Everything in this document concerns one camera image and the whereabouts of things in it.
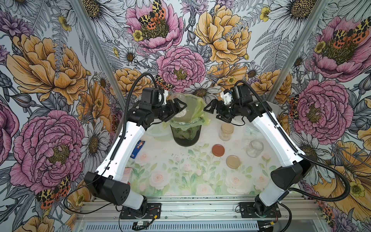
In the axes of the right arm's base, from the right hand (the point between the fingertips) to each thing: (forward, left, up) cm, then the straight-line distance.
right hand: (209, 115), depth 73 cm
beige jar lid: (-10, -16, -33) cm, 38 cm away
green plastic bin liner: (+12, +6, -13) cm, 18 cm away
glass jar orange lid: (-1, +11, +3) cm, 12 cm away
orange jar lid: (-1, -8, -33) cm, 34 cm away
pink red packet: (-17, +48, -30) cm, 59 cm away
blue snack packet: (0, +44, -29) cm, 53 cm away
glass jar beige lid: (-7, -27, -22) cm, 36 cm away
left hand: (0, +14, +2) cm, 14 cm away
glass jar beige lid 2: (+9, -14, -23) cm, 28 cm away
